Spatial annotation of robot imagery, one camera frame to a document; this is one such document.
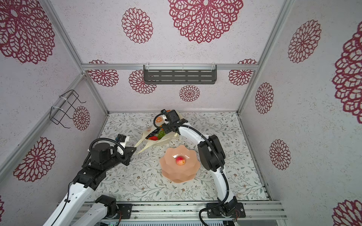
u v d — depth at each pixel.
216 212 0.73
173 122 0.75
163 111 0.86
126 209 0.74
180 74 0.95
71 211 0.44
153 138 0.98
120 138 0.63
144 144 0.78
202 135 0.58
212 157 0.56
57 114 0.73
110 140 0.53
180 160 0.87
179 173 0.86
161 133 1.03
